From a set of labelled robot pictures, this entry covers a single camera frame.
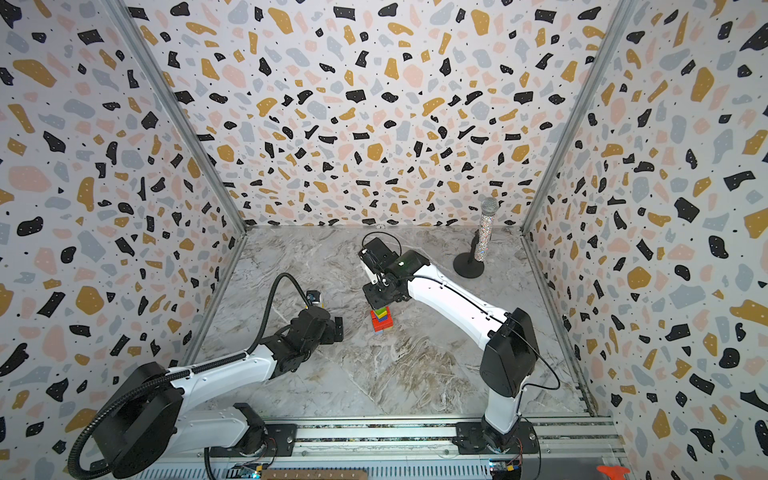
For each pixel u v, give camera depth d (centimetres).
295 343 66
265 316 60
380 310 88
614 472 70
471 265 109
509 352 45
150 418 41
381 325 91
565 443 75
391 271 57
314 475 67
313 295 78
